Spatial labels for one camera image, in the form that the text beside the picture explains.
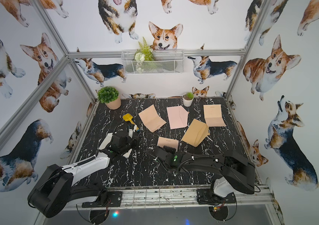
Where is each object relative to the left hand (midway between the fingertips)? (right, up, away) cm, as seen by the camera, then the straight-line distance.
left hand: (142, 135), depth 87 cm
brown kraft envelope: (+37, 0, +14) cm, 40 cm away
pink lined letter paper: (+2, +9, +19) cm, 21 cm away
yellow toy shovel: (-14, +10, +20) cm, 26 cm away
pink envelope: (+24, +11, +23) cm, 35 cm away
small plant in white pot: (+32, +25, +23) cm, 46 cm away
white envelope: (-27, -7, +9) cm, 29 cm away
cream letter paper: (+52, +11, +23) cm, 57 cm away
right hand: (+14, -7, -5) cm, 17 cm away
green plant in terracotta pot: (-27, +25, +15) cm, 40 cm away
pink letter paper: (+13, -6, +8) cm, 17 cm away
